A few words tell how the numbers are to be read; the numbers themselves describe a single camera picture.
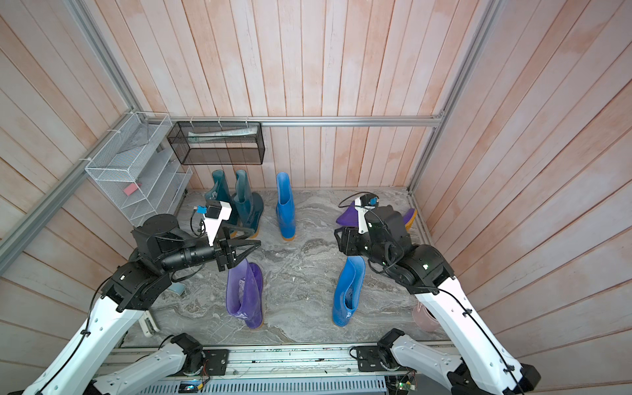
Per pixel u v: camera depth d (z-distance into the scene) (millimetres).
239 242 549
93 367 395
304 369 732
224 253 497
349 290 730
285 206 814
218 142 1038
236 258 515
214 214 483
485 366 365
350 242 544
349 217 1077
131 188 823
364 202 546
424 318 738
